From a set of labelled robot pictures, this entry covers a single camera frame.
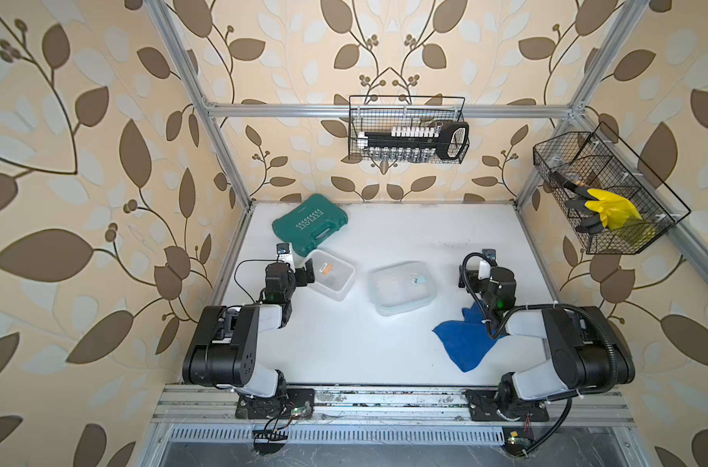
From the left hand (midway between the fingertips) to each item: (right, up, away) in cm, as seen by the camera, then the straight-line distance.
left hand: (291, 258), depth 93 cm
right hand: (+60, -3, +1) cm, 61 cm away
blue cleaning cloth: (+54, -24, -8) cm, 60 cm away
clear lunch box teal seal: (+34, -10, +3) cm, 36 cm away
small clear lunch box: (+12, -7, +7) cm, 15 cm away
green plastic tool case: (+3, +10, +16) cm, 19 cm away
